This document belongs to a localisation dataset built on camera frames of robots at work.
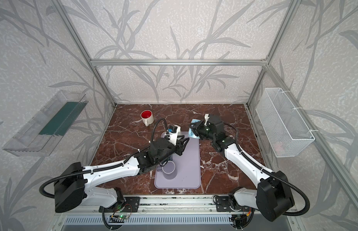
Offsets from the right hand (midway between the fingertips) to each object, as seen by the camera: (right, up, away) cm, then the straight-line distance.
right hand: (188, 119), depth 77 cm
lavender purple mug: (-10, -28, 0) cm, 30 cm away
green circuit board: (-36, -50, -5) cm, 62 cm away
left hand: (+1, -8, -3) cm, 8 cm away
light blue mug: (+2, -7, -2) cm, 8 cm away
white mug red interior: (-30, +1, +26) cm, 39 cm away
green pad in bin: (-56, +1, -13) cm, 58 cm away
